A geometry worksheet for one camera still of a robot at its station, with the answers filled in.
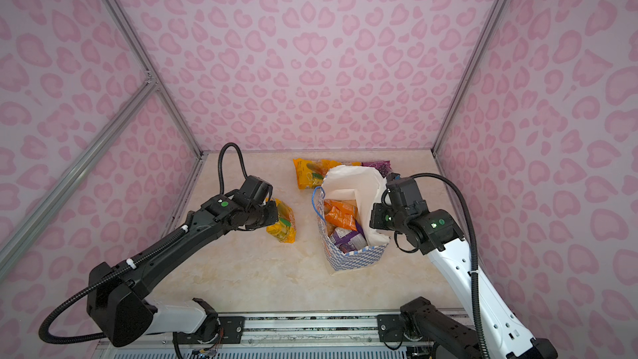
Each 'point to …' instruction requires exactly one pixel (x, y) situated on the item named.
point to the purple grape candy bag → (382, 166)
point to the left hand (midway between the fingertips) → (279, 211)
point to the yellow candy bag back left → (312, 172)
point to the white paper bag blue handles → (368, 187)
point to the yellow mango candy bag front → (285, 228)
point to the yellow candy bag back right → (356, 164)
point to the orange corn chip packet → (341, 213)
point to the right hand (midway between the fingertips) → (372, 212)
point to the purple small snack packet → (349, 240)
